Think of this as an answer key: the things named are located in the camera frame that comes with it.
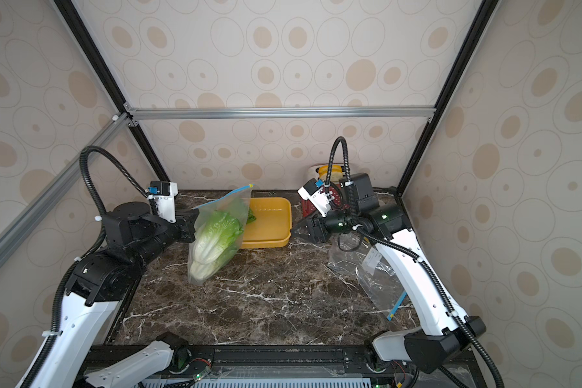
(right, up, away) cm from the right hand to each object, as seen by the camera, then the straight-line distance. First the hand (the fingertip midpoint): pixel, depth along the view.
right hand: (304, 224), depth 65 cm
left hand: (-26, +4, -4) cm, 26 cm away
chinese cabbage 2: (-33, -15, +11) cm, 38 cm away
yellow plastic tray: (-13, -3, +40) cm, 42 cm away
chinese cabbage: (-26, -5, +8) cm, 28 cm away
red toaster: (+3, +5, +41) cm, 42 cm away
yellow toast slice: (+14, +20, +33) cm, 40 cm away
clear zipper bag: (+23, -17, +26) cm, 39 cm away
